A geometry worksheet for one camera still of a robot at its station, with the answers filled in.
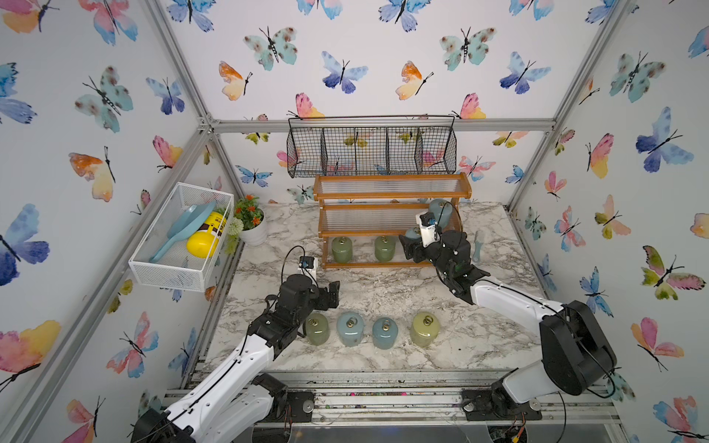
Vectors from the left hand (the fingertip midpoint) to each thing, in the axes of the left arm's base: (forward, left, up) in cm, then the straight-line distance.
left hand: (327, 279), depth 81 cm
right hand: (+13, -26, +8) cm, 30 cm away
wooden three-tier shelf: (+41, -11, -17) cm, 46 cm away
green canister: (-11, +4, -9) cm, 15 cm away
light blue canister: (-12, -6, -7) cm, 15 cm away
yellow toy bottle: (+2, +29, +16) cm, 33 cm away
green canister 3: (+17, -18, -8) cm, 26 cm away
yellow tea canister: (-12, -28, -8) cm, 31 cm away
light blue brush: (+27, -57, -16) cm, 65 cm away
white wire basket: (-8, +30, +19) cm, 36 cm away
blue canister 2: (+10, -26, +8) cm, 29 cm away
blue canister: (-13, -16, -8) cm, 22 cm away
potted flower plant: (+27, +31, -5) cm, 41 cm away
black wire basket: (+45, -14, +15) cm, 49 cm away
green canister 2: (+17, -3, -8) cm, 19 cm away
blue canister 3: (+23, -35, +7) cm, 42 cm away
